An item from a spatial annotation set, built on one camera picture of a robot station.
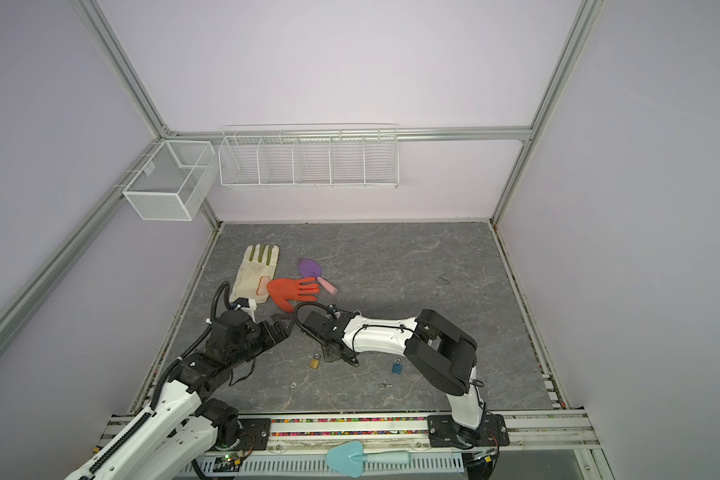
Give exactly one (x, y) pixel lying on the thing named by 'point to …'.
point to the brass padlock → (314, 363)
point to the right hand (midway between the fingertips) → (337, 351)
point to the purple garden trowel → (311, 269)
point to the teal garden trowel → (350, 457)
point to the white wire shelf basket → (310, 156)
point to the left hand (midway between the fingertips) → (285, 329)
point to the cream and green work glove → (258, 260)
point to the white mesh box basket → (173, 184)
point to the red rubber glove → (284, 290)
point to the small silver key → (384, 385)
